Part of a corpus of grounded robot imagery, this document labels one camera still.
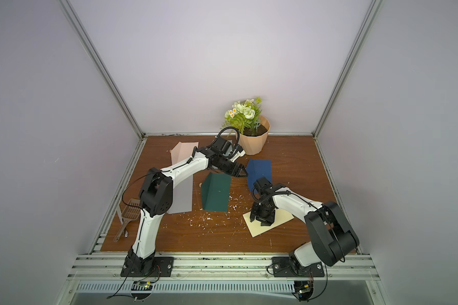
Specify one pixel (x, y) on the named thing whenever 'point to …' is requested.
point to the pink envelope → (182, 151)
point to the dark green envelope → (215, 192)
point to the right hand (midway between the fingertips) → (252, 214)
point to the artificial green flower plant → (243, 115)
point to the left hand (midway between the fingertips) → (246, 173)
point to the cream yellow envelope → (255, 227)
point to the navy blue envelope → (257, 169)
